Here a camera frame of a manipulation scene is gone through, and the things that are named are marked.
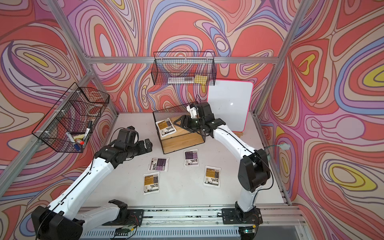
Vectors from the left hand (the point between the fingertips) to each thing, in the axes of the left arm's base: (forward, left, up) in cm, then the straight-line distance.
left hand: (146, 145), depth 79 cm
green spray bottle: (0, -74, 0) cm, 74 cm away
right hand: (+8, -17, +6) cm, 19 cm away
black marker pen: (0, +25, +13) cm, 28 cm away
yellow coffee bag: (-13, -1, -18) cm, 23 cm away
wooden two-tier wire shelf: (+8, -13, -3) cm, 15 cm away
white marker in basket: (-1, +35, +9) cm, 36 cm away
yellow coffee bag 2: (+14, -8, 0) cm, 16 cm away
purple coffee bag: (-2, -4, -17) cm, 18 cm away
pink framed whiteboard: (+29, -48, +7) cm, 57 cm away
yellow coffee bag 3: (-10, -36, -18) cm, 42 cm away
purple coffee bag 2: (+2, -24, -17) cm, 29 cm away
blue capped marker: (-5, +31, +7) cm, 32 cm away
